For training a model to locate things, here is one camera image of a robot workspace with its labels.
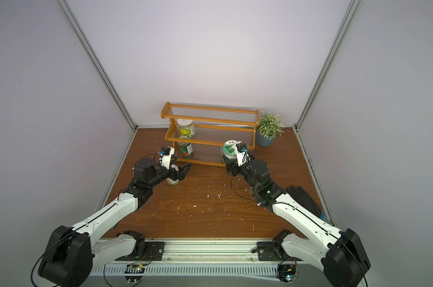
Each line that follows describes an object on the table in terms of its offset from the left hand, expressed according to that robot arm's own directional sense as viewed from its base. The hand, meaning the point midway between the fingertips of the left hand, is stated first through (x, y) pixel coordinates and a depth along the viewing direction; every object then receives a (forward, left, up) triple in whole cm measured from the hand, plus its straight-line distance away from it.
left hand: (185, 160), depth 80 cm
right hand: (0, -23, +9) cm, 24 cm away
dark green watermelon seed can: (+14, +4, -10) cm, 18 cm away
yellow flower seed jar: (+18, +1, +3) cm, 19 cm away
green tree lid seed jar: (-2, -20, +10) cm, 23 cm away
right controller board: (-40, -43, -20) cm, 62 cm away
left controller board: (-40, +19, -23) cm, 50 cm away
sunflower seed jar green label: (-3, +10, -16) cm, 19 cm away
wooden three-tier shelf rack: (+23, -3, -7) cm, 24 cm away
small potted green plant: (+26, -43, -2) cm, 50 cm away
